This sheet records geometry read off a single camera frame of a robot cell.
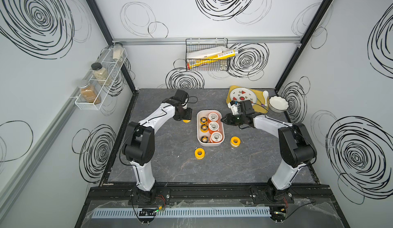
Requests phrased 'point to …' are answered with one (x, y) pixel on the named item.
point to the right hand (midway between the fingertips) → (223, 119)
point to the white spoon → (265, 94)
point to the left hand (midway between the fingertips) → (187, 115)
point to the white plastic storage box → (204, 113)
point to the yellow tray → (259, 106)
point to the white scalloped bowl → (278, 104)
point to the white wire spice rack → (111, 66)
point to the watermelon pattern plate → (241, 94)
